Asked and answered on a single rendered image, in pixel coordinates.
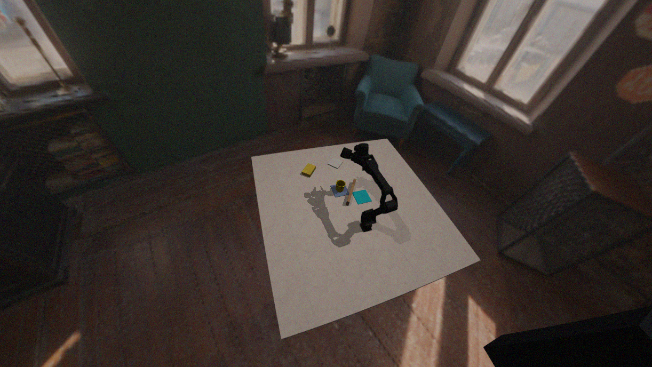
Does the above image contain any yellow rectangular block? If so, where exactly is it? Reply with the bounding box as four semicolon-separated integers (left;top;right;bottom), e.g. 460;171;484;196
301;163;316;177

